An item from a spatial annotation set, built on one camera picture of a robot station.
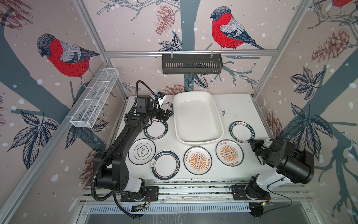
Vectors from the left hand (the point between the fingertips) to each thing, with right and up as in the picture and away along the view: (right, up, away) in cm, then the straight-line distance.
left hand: (165, 107), depth 82 cm
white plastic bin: (+21, -8, +23) cm, 33 cm away
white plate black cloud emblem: (-17, -29, +8) cm, 35 cm away
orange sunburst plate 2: (+40, -29, +6) cm, 50 cm away
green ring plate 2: (+53, -18, +17) cm, 59 cm away
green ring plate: (-3, +2, +33) cm, 33 cm away
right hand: (+57, -23, +10) cm, 62 cm away
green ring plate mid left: (-9, -16, +18) cm, 26 cm away
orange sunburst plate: (+20, -33, +4) cm, 39 cm away
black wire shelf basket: (+17, +33, +23) cm, 44 cm away
